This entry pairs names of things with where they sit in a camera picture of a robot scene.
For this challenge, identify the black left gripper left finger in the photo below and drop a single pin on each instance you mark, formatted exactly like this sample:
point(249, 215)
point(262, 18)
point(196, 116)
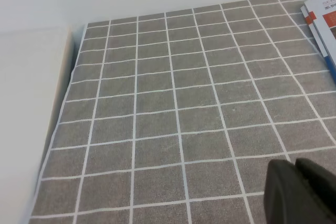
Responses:
point(289, 198)

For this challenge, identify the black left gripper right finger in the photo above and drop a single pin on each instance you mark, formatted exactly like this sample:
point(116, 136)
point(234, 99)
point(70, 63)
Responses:
point(319, 178)

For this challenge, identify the logistics brochure book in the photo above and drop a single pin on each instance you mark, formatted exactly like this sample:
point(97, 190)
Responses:
point(320, 17)

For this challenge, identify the grey checked tablecloth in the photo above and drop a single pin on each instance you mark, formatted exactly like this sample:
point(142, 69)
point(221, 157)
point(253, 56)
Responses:
point(173, 117)

